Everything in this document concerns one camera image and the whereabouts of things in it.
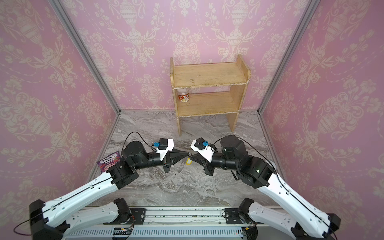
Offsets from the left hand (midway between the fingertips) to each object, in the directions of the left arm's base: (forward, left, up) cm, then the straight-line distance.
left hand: (187, 155), depth 58 cm
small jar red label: (+46, +5, -7) cm, 47 cm away
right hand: (+1, -2, -2) cm, 3 cm away
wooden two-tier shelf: (+62, -14, -15) cm, 65 cm away
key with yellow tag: (-1, 0, -3) cm, 3 cm away
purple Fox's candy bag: (+12, +49, -32) cm, 60 cm away
